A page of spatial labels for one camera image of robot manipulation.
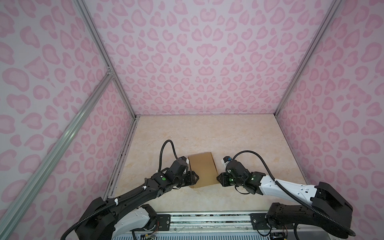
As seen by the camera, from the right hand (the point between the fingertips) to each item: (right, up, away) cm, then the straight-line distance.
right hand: (217, 178), depth 81 cm
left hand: (-11, +2, -2) cm, 11 cm away
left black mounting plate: (-28, -19, -8) cm, 35 cm away
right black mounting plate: (+19, -18, -8) cm, 28 cm away
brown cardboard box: (-7, +6, +7) cm, 12 cm away
